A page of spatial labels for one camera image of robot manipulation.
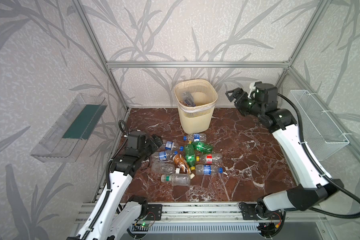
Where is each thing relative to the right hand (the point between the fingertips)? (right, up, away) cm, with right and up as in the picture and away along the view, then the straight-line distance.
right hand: (229, 93), depth 69 cm
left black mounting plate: (-36, -58, +5) cm, 69 cm away
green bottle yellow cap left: (-18, -34, +20) cm, 43 cm away
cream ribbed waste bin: (-14, +2, +37) cm, 40 cm away
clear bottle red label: (-3, -35, +18) cm, 40 cm away
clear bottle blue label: (-30, -29, +25) cm, 49 cm away
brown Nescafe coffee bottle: (-24, -36, +18) cm, 47 cm away
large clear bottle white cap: (-32, -40, +15) cm, 53 cm away
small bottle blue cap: (-15, -24, +30) cm, 41 cm away
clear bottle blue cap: (-19, +1, +27) cm, 33 cm away
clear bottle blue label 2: (-34, -34, +20) cm, 52 cm away
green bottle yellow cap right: (-11, -29, +25) cm, 40 cm away
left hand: (-33, -22, +6) cm, 40 cm away
